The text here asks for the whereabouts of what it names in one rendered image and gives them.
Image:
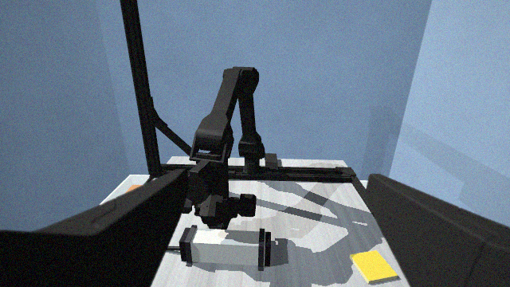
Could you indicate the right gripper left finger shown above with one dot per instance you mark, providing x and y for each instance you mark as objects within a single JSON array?
[{"x": 120, "y": 243}]

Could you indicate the black plug charger with gold prongs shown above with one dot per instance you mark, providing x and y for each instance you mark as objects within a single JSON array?
[{"x": 217, "y": 227}]

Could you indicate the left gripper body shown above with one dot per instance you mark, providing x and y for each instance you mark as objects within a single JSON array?
[{"x": 246, "y": 205}]

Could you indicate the yellow flat block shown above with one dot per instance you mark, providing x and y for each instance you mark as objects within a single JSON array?
[{"x": 373, "y": 267}]

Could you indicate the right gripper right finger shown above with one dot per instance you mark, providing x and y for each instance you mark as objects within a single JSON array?
[{"x": 438, "y": 244}]

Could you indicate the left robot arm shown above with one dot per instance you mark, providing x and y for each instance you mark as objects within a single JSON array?
[{"x": 215, "y": 134}]

